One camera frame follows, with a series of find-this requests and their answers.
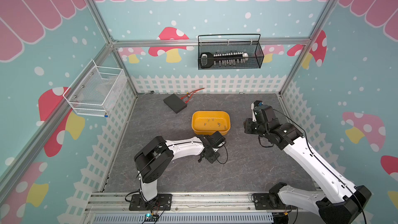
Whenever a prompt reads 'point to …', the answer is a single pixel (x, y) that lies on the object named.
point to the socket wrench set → (207, 59)
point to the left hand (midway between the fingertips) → (211, 156)
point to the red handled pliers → (191, 95)
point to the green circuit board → (150, 217)
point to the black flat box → (175, 103)
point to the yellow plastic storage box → (209, 122)
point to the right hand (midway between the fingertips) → (245, 122)
